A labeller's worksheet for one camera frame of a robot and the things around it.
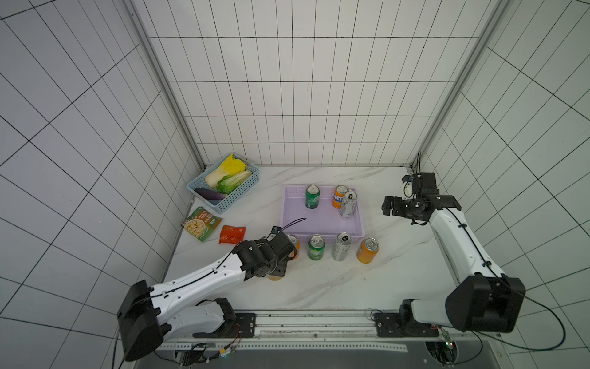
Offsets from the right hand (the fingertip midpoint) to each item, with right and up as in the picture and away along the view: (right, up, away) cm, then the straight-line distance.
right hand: (386, 204), depth 84 cm
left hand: (-43, -21, -7) cm, 48 cm away
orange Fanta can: (-16, +3, +11) cm, 20 cm away
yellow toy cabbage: (-66, +16, +25) cm, 73 cm away
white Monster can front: (-18, -15, -5) cm, 24 cm away
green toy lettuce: (-65, +8, +18) cm, 68 cm away
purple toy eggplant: (-73, +3, +18) cm, 75 cm away
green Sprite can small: (-27, -15, -3) cm, 31 cm away
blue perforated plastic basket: (-67, -2, +13) cm, 69 cm away
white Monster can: (-12, -1, +6) cm, 14 cm away
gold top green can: (-42, -25, -6) cm, 49 cm away
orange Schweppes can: (-9, -16, -5) cm, 19 cm away
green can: (-27, +2, +13) cm, 30 cm away
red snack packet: (-60, -14, +9) cm, 62 cm away
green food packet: (-76, -10, +13) cm, 78 cm away
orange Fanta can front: (-34, -14, -3) cm, 37 cm away
